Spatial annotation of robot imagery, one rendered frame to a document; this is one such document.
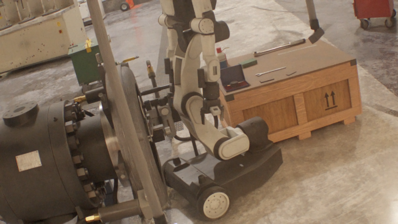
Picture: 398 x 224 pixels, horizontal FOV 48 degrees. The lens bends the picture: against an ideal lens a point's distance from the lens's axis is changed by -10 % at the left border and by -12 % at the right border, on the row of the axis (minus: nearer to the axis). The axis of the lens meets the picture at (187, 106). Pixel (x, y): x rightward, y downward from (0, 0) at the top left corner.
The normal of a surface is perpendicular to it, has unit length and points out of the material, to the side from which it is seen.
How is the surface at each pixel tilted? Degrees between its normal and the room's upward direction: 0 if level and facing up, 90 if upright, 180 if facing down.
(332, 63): 0
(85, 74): 90
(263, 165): 90
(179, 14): 98
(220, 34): 113
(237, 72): 78
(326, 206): 0
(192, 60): 90
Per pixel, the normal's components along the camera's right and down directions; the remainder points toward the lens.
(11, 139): -0.11, -0.54
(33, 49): -0.15, 0.38
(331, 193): -0.24, -0.91
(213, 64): 0.42, 0.22
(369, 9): -0.47, 0.42
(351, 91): 0.13, 0.32
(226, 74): 0.07, 0.11
